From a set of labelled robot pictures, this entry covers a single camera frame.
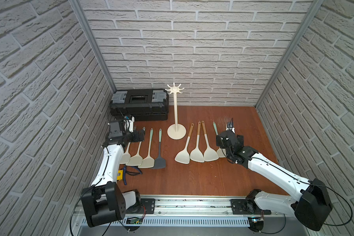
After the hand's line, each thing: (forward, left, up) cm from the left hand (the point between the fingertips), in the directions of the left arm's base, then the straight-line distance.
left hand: (138, 129), depth 84 cm
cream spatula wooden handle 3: (-8, -44, -16) cm, 48 cm away
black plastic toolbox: (+21, 0, -1) cm, 21 cm away
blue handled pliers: (-19, +8, -17) cm, 27 cm away
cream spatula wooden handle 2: (-9, -36, -16) cm, 40 cm away
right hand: (-5, -53, 0) cm, 53 cm away
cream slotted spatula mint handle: (-13, +1, -15) cm, 20 cm away
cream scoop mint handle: (-9, +10, -18) cm, 22 cm away
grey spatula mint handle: (-14, -12, -16) cm, 24 cm away
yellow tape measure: (-23, +9, -16) cm, 29 cm away
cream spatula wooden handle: (-10, -27, -17) cm, 33 cm away
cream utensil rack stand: (+9, -22, -16) cm, 29 cm away
